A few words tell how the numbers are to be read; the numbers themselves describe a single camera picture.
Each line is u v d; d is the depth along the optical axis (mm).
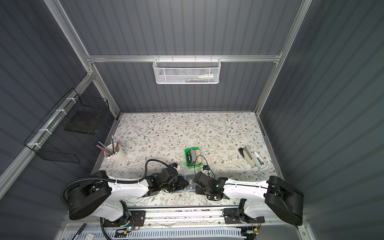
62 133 710
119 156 867
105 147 878
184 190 811
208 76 908
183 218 755
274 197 438
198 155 920
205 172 769
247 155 970
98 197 430
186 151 962
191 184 841
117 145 889
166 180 659
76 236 689
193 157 909
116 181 488
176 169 708
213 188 622
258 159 915
